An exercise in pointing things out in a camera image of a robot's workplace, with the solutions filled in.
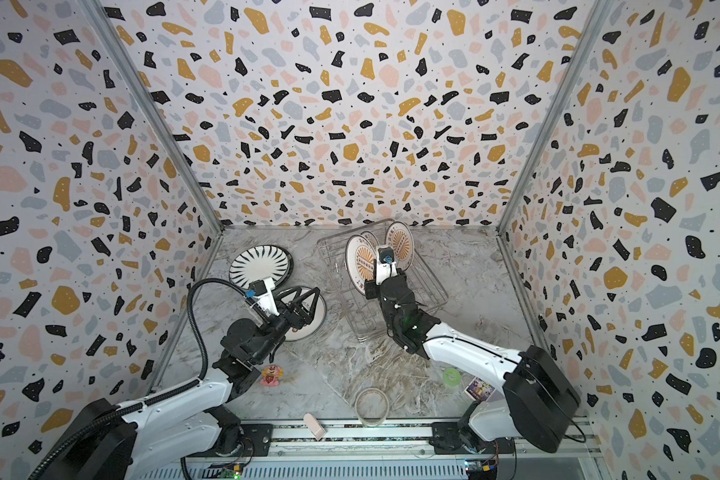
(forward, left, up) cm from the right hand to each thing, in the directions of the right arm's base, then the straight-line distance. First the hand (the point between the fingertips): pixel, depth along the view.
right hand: (373, 256), depth 77 cm
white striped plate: (+16, +41, -25) cm, 51 cm away
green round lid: (-21, -22, -28) cm, 42 cm away
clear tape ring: (-29, 0, -28) cm, 40 cm away
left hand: (-8, +15, -2) cm, 18 cm away
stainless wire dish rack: (-2, +3, -28) cm, 28 cm away
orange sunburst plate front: (+4, +4, -7) cm, 9 cm away
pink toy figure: (-23, +28, -24) cm, 43 cm away
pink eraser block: (-35, +14, -24) cm, 45 cm away
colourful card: (-25, -29, -27) cm, 47 cm away
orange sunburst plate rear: (+22, -8, -17) cm, 29 cm away
